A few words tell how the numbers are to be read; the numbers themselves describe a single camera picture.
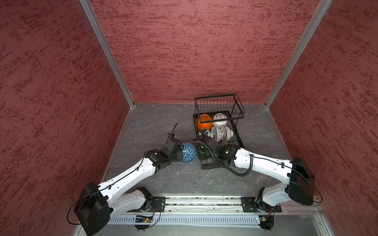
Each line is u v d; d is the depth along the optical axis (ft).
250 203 2.43
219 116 3.40
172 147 1.99
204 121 2.60
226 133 3.01
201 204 2.49
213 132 3.14
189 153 2.73
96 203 1.27
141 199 1.99
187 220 2.33
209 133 3.03
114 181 1.45
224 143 2.90
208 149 1.90
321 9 2.34
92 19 2.47
